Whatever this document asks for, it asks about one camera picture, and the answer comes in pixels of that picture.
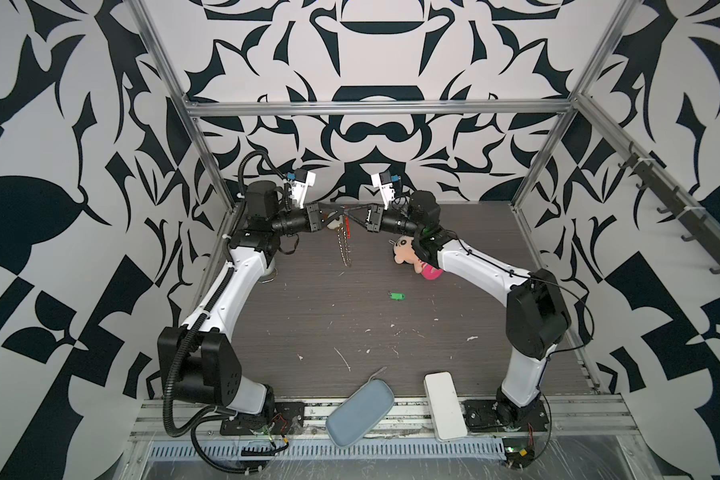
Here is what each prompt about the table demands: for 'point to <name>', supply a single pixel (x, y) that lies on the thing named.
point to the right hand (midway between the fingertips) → (347, 212)
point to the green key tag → (397, 296)
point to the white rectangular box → (445, 406)
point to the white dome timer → (269, 277)
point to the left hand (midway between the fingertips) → (344, 205)
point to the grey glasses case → (360, 413)
